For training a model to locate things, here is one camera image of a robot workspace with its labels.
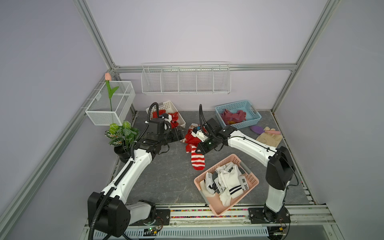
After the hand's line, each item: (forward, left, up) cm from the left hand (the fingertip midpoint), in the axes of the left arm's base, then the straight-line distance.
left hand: (182, 132), depth 78 cm
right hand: (-6, -7, -10) cm, 14 cm away
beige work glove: (+6, -62, -23) cm, 66 cm away
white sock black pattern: (-25, -13, -15) cm, 32 cm away
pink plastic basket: (-30, -14, -24) cm, 41 cm away
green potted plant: (-1, +31, -1) cm, 31 cm away
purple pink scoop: (+16, -55, -25) cm, 63 cm away
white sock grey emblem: (-22, -33, -22) cm, 45 cm away
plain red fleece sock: (+9, -4, -20) cm, 22 cm away
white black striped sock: (-21, -24, -17) cm, 36 cm away
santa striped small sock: (-11, -7, -12) cm, 17 cm away
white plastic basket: (+41, +11, -21) cm, 48 cm away
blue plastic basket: (+28, -53, -21) cm, 64 cm away
